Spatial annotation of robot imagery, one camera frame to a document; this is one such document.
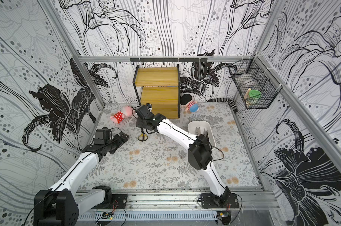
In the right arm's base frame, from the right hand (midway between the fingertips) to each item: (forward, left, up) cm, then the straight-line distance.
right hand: (141, 120), depth 87 cm
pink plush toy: (+15, +17, -9) cm, 24 cm away
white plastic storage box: (+7, -41, -14) cm, 44 cm away
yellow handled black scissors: (-2, +2, -16) cm, 16 cm away
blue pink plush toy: (+23, -35, -12) cm, 43 cm away
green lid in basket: (+7, -67, +14) cm, 69 cm away
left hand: (-11, +9, -7) cm, 16 cm away
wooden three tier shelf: (+36, -9, -2) cm, 37 cm away
